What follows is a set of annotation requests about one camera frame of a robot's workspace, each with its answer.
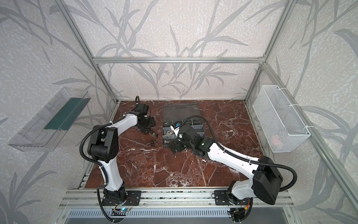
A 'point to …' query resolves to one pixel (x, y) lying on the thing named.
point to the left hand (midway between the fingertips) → (153, 120)
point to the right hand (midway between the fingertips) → (174, 135)
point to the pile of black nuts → (153, 133)
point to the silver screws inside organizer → (168, 132)
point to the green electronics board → (122, 209)
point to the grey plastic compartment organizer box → (172, 113)
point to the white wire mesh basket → (283, 128)
